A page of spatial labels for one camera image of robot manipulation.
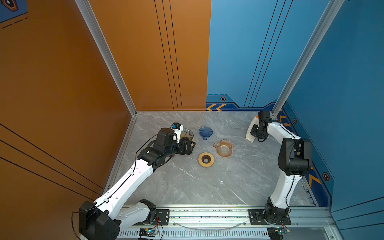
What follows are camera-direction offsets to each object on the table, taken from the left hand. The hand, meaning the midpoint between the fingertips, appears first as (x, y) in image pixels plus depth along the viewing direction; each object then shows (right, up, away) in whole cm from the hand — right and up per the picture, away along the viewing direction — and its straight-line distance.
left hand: (188, 141), depth 77 cm
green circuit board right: (+41, -43, -6) cm, 60 cm away
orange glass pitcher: (+22, -6, +21) cm, 31 cm away
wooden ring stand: (+10, -13, +17) cm, 24 cm away
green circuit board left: (-20, -43, -5) cm, 48 cm away
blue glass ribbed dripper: (+10, +4, +29) cm, 31 cm away
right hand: (+43, +3, +24) cm, 49 cm away
